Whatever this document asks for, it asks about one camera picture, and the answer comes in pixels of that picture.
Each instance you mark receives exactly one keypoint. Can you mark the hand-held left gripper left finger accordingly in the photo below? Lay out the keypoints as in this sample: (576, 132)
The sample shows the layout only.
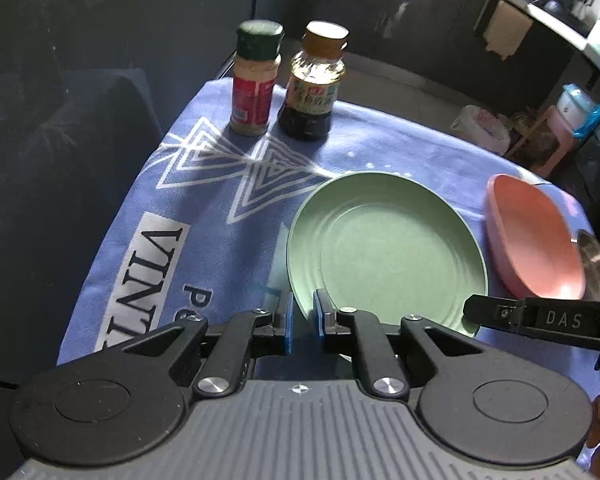
(288, 325)

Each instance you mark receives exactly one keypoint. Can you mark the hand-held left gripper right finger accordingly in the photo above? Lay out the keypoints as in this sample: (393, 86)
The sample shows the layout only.
(320, 315)

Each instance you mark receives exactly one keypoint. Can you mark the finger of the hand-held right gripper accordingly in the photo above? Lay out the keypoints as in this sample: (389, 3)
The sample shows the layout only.
(495, 312)

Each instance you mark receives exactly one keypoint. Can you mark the red spice jar green lid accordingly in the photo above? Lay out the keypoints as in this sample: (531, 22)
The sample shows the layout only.
(252, 90)

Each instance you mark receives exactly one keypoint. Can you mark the dark soy sauce bottle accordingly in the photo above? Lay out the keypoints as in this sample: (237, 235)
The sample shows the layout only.
(310, 95)

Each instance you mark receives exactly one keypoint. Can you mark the green plate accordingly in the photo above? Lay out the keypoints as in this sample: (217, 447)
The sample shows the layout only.
(390, 245)

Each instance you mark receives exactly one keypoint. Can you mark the pink stool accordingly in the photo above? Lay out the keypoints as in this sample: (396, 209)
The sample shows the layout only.
(545, 140)

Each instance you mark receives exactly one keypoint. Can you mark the small white rice cooker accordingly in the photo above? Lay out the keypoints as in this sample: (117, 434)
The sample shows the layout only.
(575, 105)

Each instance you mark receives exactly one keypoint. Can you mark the pink square bowl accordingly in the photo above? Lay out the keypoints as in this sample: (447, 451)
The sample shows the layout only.
(535, 240)

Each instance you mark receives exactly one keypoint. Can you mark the white plastic bag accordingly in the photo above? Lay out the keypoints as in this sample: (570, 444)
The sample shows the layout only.
(482, 127)

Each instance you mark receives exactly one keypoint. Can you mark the blue patterned tablecloth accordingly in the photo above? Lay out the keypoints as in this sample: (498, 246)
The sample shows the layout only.
(180, 195)

